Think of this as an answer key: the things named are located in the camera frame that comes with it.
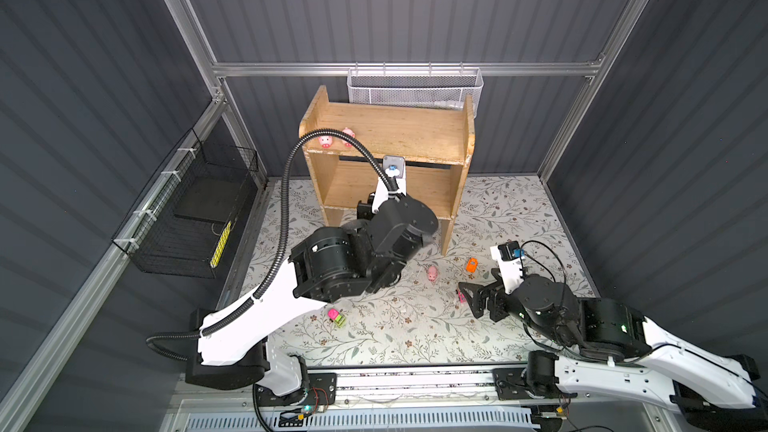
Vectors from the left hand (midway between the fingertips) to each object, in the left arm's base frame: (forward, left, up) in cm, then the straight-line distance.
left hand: (396, 194), depth 54 cm
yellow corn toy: (+4, +41, -19) cm, 45 cm away
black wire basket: (+11, +54, -20) cm, 58 cm away
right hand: (-9, -17, -19) cm, 27 cm away
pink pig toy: (+7, -13, -45) cm, 47 cm away
